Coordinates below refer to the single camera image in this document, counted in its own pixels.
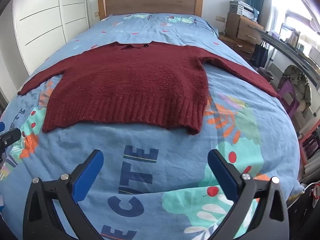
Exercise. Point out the wicker waste basket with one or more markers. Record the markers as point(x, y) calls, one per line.
point(266, 73)

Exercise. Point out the purple plastic stool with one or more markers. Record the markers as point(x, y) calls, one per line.
point(288, 96)

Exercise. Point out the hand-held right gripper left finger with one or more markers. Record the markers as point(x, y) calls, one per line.
point(85, 177)

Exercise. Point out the white wardrobe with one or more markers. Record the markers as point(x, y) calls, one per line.
point(42, 17)

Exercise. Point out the black tote bag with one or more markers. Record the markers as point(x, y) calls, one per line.
point(260, 55)

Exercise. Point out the wooden bed headboard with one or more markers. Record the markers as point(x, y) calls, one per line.
point(150, 3)

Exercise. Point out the white printer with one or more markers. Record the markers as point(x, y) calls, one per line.
point(246, 10)

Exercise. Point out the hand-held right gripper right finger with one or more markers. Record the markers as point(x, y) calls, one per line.
point(226, 177)

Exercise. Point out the grey desk edge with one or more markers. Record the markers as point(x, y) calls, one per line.
point(290, 52)

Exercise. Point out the wooden chest of drawers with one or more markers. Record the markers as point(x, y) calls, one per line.
point(241, 36)

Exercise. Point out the olive jacket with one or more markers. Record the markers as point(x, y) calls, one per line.
point(298, 81)

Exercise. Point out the wall socket plate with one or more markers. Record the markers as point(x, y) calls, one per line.
point(220, 18)

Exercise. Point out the dark red knitted sweater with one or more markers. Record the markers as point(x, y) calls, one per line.
point(130, 85)

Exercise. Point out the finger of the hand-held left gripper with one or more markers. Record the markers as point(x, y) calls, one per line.
point(10, 137)

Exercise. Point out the blue printed bed blanket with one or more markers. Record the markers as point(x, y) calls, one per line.
point(155, 155)

